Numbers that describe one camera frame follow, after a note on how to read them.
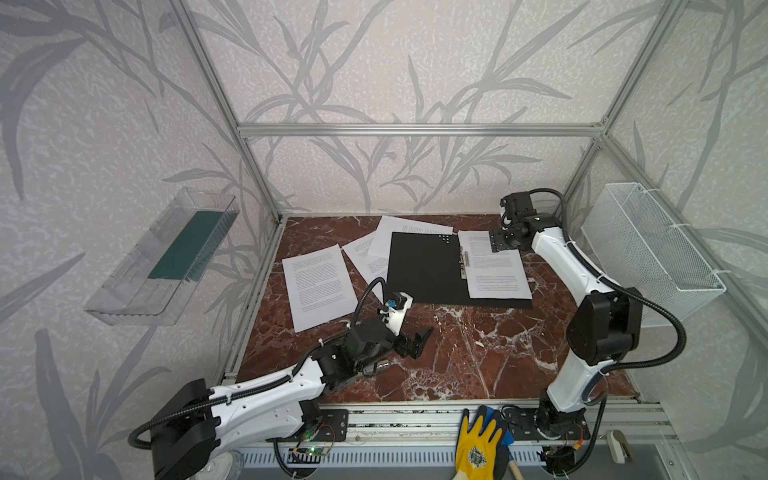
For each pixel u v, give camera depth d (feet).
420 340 2.15
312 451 2.32
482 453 2.23
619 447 2.27
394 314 2.11
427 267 3.46
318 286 3.31
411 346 2.19
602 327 1.56
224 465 2.10
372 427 2.47
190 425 1.33
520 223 2.16
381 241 3.68
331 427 2.37
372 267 3.46
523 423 2.40
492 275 3.34
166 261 2.19
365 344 1.83
